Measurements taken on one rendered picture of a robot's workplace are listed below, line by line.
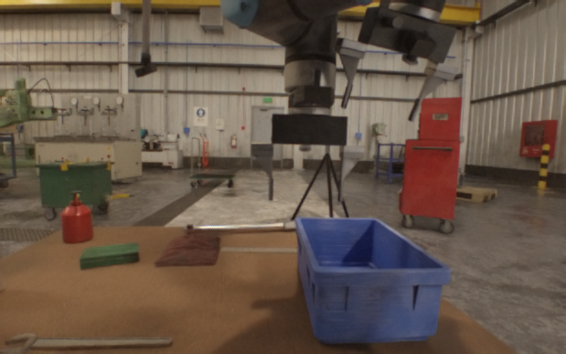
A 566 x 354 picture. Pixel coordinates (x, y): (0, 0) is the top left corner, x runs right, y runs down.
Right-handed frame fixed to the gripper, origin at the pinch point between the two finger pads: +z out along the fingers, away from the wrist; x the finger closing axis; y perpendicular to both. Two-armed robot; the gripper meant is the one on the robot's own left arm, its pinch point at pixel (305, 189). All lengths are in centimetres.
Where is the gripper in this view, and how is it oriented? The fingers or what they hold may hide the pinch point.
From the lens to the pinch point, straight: 51.6
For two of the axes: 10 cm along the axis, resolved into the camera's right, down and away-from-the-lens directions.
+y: -0.4, -1.1, 9.9
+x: -10.0, -0.2, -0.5
